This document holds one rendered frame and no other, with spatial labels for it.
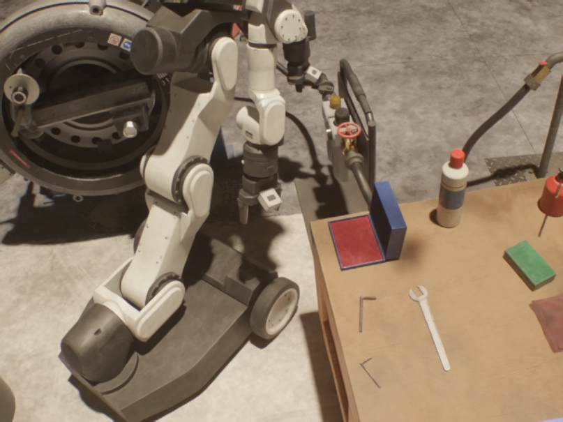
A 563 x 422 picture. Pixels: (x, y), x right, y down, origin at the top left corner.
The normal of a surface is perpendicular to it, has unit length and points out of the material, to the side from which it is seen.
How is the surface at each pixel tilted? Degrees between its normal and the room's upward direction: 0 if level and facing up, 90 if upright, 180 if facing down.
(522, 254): 0
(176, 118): 46
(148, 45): 63
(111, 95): 90
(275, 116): 83
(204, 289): 0
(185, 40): 90
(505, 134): 0
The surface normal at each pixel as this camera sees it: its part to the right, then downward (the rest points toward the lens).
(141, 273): -0.39, -0.29
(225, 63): 0.79, 0.38
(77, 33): 0.14, 0.71
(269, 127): 0.62, 0.43
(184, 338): -0.11, -0.68
